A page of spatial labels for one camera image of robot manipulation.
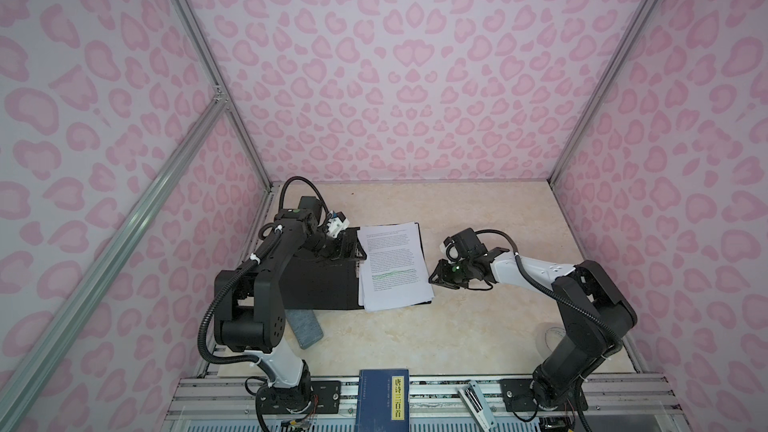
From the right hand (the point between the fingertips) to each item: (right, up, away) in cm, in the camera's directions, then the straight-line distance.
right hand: (432, 277), depth 88 cm
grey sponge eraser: (-36, -12, -6) cm, 38 cm away
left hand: (-23, +7, -3) cm, 24 cm away
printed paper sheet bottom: (-11, 0, +7) cm, 13 cm away
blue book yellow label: (-14, -26, -16) cm, 33 cm away
